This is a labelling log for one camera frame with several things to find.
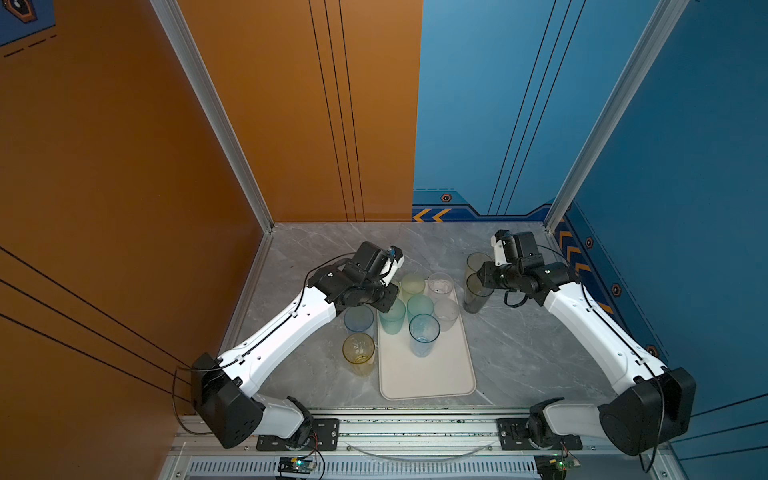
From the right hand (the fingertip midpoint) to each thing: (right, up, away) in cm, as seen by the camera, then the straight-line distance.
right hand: (480, 272), depth 81 cm
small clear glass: (-9, -6, +17) cm, 20 cm away
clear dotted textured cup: (-8, -12, +8) cm, 17 cm away
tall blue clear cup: (-33, -13, -1) cm, 35 cm away
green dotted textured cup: (-18, -5, +14) cm, 23 cm away
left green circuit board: (-47, -45, -11) cm, 66 cm away
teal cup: (-24, -15, +7) cm, 29 cm away
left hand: (-24, -4, -5) cm, 25 cm away
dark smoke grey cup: (0, -6, +3) cm, 7 cm away
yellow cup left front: (-33, -20, -4) cm, 39 cm away
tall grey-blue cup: (-15, -18, +4) cm, 24 cm away
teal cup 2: (-16, -10, +7) cm, 20 cm away
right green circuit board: (+14, -45, -11) cm, 49 cm away
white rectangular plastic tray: (-21, -29, +2) cm, 36 cm away
